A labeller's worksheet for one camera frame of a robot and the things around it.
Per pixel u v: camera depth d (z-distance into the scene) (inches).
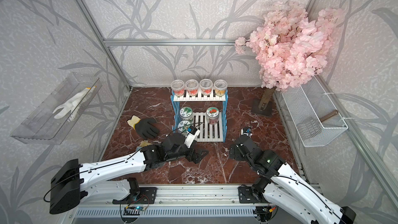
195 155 25.9
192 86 29.7
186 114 36.5
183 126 34.1
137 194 26.1
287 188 18.1
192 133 25.9
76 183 16.0
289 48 25.7
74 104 25.2
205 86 29.7
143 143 35.8
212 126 37.9
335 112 24.5
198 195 29.7
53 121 25.9
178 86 29.8
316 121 23.5
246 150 21.3
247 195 28.8
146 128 37.7
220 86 29.8
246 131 26.3
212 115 36.6
